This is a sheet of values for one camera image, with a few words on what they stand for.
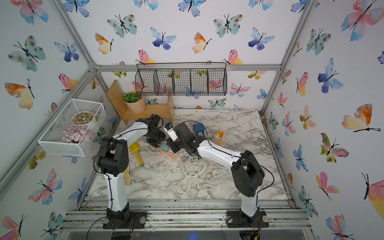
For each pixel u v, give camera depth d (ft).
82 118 2.33
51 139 2.04
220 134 3.42
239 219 2.41
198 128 3.32
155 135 2.78
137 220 2.39
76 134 2.04
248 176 1.53
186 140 2.11
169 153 3.14
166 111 3.42
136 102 3.33
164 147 3.04
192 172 2.91
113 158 1.79
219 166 2.99
